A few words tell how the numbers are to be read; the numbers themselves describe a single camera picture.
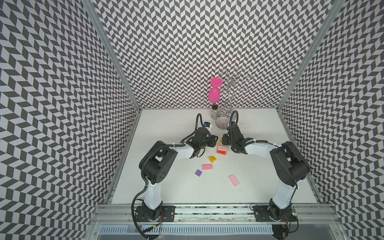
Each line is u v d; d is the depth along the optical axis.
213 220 0.72
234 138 0.75
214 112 1.08
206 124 0.85
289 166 0.48
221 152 0.93
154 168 0.50
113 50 0.89
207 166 0.89
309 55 0.84
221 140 0.89
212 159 0.91
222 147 0.91
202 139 0.76
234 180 0.84
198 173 0.86
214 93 0.96
